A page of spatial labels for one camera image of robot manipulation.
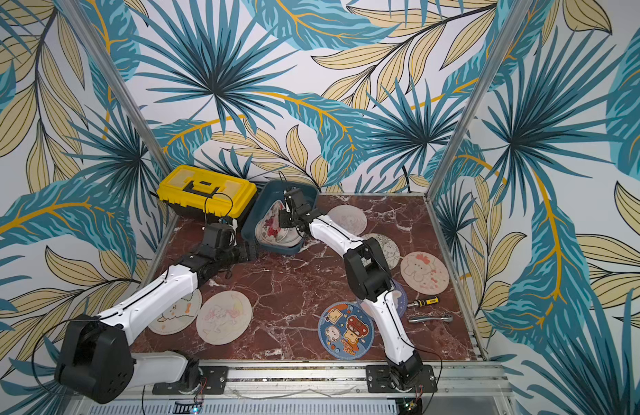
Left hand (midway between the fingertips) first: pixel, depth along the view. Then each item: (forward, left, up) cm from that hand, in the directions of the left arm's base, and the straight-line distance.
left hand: (247, 250), depth 86 cm
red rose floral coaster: (+22, -4, -9) cm, 24 cm away
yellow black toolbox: (+24, +23, +4) cm, 33 cm away
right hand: (+18, -10, -3) cm, 21 cm away
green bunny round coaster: (+13, -7, -10) cm, 18 cm away
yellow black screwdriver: (-12, -59, -12) cm, 61 cm away
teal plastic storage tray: (+36, -3, -8) cm, 37 cm away
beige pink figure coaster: (-17, +7, -14) cm, 24 cm away
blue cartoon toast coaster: (-21, -33, -14) cm, 42 cm away
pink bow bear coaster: (-1, -63, -12) cm, 64 cm away
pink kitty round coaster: (+26, -37, -14) cm, 48 cm away
